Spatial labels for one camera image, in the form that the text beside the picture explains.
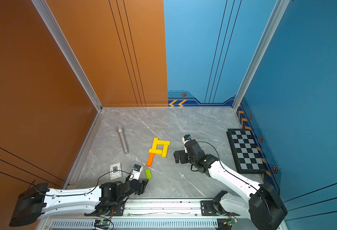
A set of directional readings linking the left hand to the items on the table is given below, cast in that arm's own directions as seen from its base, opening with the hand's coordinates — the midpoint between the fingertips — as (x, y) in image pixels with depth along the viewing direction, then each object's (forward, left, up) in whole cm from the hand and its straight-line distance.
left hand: (146, 178), depth 83 cm
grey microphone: (+33, +23, +2) cm, 41 cm away
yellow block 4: (+18, -10, 0) cm, 20 cm away
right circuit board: (-21, -42, -1) cm, 47 cm away
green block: (+3, -1, 0) cm, 3 cm away
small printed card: (+4, +19, +1) cm, 19 cm away
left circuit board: (-21, +20, -4) cm, 30 cm away
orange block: (+12, -1, -1) cm, 12 cm away
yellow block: (+23, -3, 0) cm, 24 cm away
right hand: (+12, -20, +9) cm, 25 cm away
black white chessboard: (+15, -62, +3) cm, 63 cm away
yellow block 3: (+18, -5, -1) cm, 19 cm away
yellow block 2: (+24, -9, +1) cm, 26 cm away
